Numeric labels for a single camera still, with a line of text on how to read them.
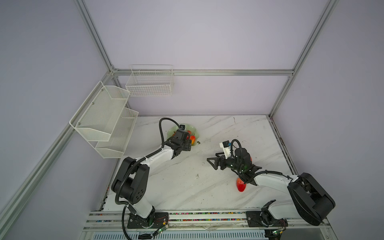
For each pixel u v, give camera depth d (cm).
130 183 45
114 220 75
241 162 66
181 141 72
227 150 77
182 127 82
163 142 64
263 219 66
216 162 75
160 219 73
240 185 82
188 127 108
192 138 97
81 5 68
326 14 70
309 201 43
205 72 93
